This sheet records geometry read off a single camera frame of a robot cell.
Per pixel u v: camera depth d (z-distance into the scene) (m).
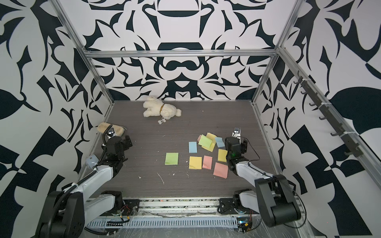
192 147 0.94
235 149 0.68
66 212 0.41
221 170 0.85
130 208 0.73
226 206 0.75
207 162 0.89
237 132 0.76
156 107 1.05
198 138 0.98
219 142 0.98
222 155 0.95
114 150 0.66
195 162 0.89
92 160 0.81
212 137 0.99
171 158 0.91
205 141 0.96
